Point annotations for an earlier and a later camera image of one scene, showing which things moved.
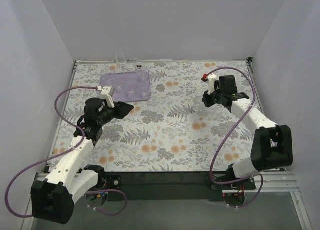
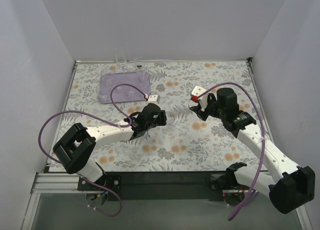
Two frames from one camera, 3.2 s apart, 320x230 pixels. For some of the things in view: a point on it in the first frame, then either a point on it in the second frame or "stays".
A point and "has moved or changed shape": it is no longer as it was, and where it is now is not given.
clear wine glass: [145, 79] stays
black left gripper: [116, 110] -> [161, 117]
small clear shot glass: [118, 89] stays
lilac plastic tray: [129, 86] stays
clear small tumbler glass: [199, 105] has moved or changed shape
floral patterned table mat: [176, 130] stays
